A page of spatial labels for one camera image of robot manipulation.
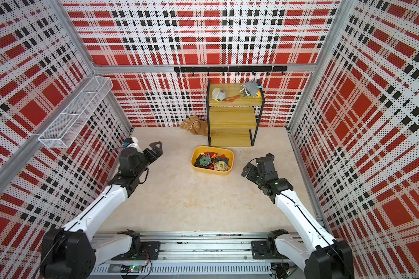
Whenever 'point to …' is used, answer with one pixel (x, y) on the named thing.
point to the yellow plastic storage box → (196, 151)
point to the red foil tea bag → (223, 156)
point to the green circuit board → (134, 268)
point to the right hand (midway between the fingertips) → (253, 171)
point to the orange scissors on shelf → (231, 99)
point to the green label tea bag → (205, 160)
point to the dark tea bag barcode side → (197, 163)
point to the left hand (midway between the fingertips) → (160, 146)
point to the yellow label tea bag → (221, 165)
